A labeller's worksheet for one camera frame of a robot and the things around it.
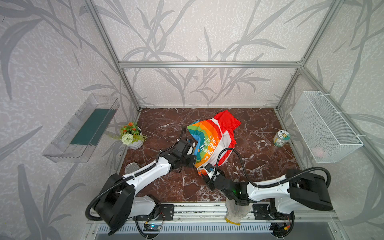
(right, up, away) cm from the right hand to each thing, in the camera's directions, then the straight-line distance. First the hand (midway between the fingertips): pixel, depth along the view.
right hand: (205, 166), depth 81 cm
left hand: (-5, +4, +4) cm, 8 cm away
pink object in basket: (+56, +10, -8) cm, 57 cm away
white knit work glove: (+15, -21, -7) cm, 27 cm away
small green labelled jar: (+48, +14, +13) cm, 52 cm away
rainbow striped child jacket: (+7, +12, +13) cm, 19 cm away
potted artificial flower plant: (-43, +16, +6) cm, 47 cm away
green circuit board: (-25, -26, -10) cm, 38 cm away
